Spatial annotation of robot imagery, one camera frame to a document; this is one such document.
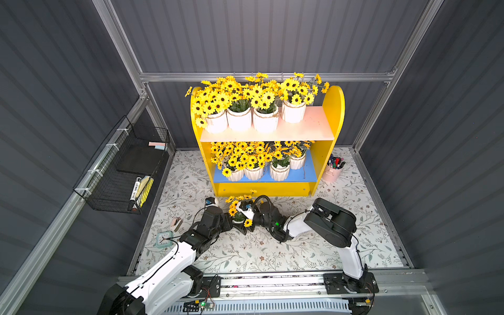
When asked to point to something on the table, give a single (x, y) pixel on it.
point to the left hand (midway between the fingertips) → (227, 217)
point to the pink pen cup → (333, 168)
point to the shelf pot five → (239, 221)
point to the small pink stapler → (176, 222)
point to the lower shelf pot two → (252, 160)
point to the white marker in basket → (136, 187)
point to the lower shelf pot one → (228, 156)
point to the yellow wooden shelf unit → (287, 163)
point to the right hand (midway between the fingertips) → (237, 214)
